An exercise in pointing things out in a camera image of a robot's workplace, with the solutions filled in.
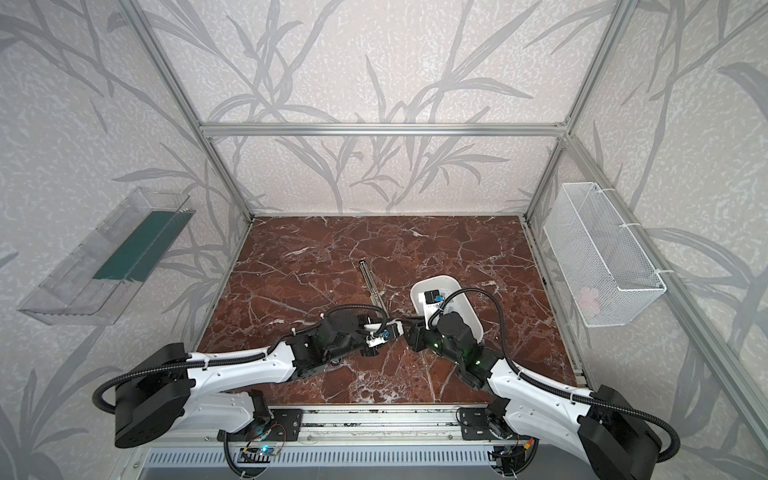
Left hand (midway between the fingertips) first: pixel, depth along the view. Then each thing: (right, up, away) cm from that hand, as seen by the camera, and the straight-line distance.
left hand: (396, 315), depth 78 cm
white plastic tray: (+16, +5, +20) cm, 27 cm away
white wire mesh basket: (+44, +11, -17) cm, 49 cm away
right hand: (+1, 0, +1) cm, 2 cm away
